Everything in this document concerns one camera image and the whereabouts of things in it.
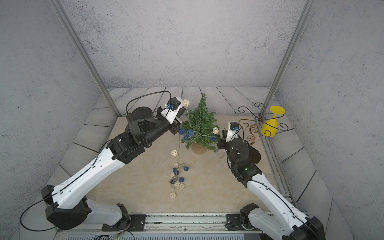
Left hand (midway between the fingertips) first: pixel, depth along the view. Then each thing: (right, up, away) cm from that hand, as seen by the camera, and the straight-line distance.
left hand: (185, 107), depth 58 cm
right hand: (+18, -9, +16) cm, 25 cm away
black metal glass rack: (+35, -4, +18) cm, 40 cm away
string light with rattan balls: (-7, -38, +27) cm, 47 cm away
